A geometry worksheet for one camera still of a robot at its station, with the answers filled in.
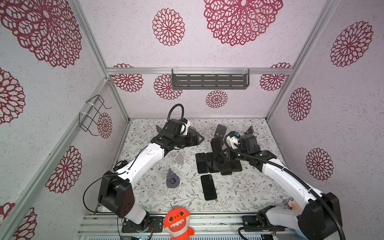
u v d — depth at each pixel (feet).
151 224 2.40
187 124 2.45
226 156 2.33
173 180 2.76
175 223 2.20
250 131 3.38
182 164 2.97
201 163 3.15
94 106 2.58
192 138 2.27
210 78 3.13
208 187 2.83
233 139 2.42
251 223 2.40
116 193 1.38
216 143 2.85
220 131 3.23
